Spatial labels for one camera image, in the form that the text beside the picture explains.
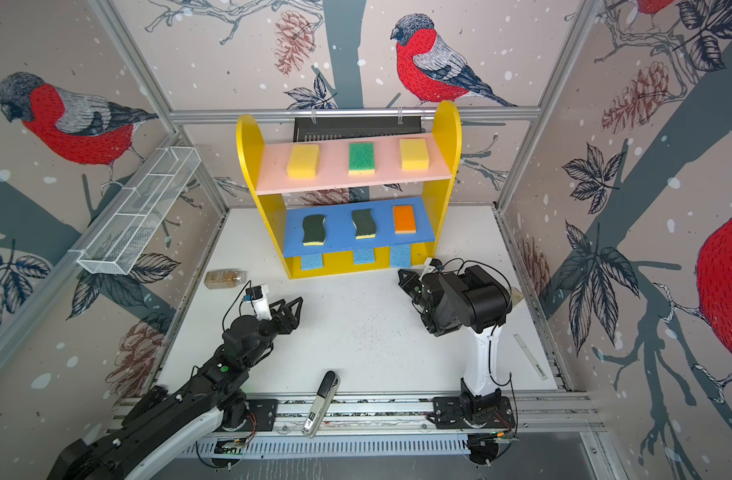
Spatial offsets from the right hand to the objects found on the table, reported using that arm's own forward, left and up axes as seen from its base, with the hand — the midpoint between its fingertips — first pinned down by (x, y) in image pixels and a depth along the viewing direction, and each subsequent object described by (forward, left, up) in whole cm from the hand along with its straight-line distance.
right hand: (395, 275), depth 98 cm
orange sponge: (+15, -3, +12) cm, 19 cm away
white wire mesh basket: (-1, +69, +32) cm, 76 cm away
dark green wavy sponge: (+7, +26, +15) cm, 31 cm away
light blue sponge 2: (+8, +11, 0) cm, 14 cm away
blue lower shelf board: (+7, +18, +13) cm, 23 cm away
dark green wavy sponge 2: (+11, +10, +14) cm, 20 cm away
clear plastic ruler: (-24, -39, -5) cm, 46 cm away
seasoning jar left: (-5, +57, +4) cm, 57 cm away
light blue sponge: (+4, +29, +2) cm, 29 cm away
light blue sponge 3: (+8, -2, 0) cm, 9 cm away
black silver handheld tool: (-37, +17, +2) cm, 41 cm away
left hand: (-16, +28, +12) cm, 34 cm away
